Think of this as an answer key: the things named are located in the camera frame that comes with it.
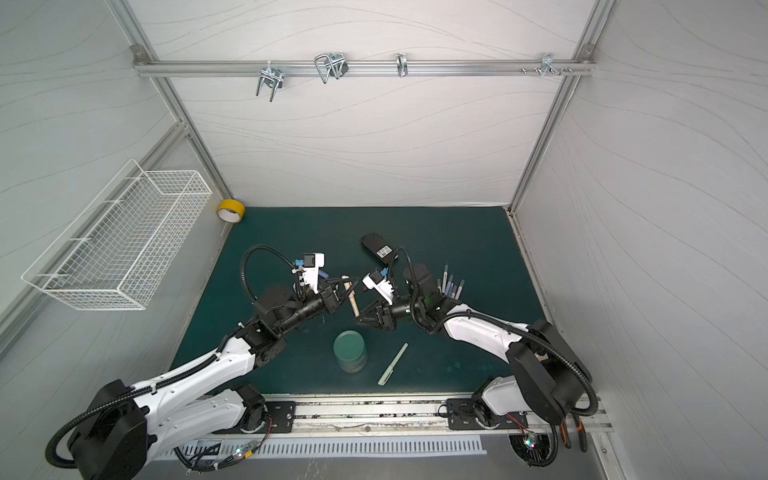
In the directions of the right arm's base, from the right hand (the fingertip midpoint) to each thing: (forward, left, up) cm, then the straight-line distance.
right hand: (361, 311), depth 74 cm
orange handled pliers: (-21, -54, -16) cm, 60 cm away
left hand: (+5, 0, +8) cm, 10 cm away
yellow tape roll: (+45, +59, -12) cm, 75 cm away
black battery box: (+33, 0, -15) cm, 37 cm away
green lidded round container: (-8, +3, -7) cm, 11 cm away
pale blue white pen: (+17, -29, -17) cm, 38 cm away
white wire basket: (+4, +56, +17) cm, 59 cm away
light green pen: (-8, -8, -17) cm, 20 cm away
